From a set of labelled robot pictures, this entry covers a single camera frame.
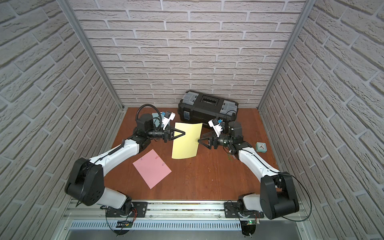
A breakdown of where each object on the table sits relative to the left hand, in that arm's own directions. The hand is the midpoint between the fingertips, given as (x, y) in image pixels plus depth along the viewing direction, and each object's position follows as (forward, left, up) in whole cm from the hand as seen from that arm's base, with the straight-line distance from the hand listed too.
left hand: (186, 133), depth 72 cm
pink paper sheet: (-7, +21, -27) cm, 35 cm away
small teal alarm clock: (+5, -48, -23) cm, 53 cm away
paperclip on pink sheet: (-4, +15, -27) cm, 31 cm away
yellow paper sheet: (-3, 0, -6) cm, 7 cm away
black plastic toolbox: (+28, -8, -9) cm, 30 cm away
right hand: (+1, -9, -6) cm, 11 cm away
